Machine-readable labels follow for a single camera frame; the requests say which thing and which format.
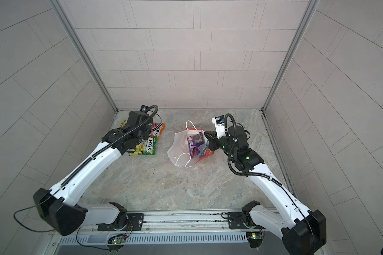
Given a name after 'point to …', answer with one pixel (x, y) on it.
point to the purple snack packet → (194, 141)
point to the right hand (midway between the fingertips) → (205, 133)
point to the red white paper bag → (178, 152)
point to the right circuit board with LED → (254, 237)
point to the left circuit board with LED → (117, 240)
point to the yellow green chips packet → (122, 124)
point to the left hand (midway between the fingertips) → (145, 123)
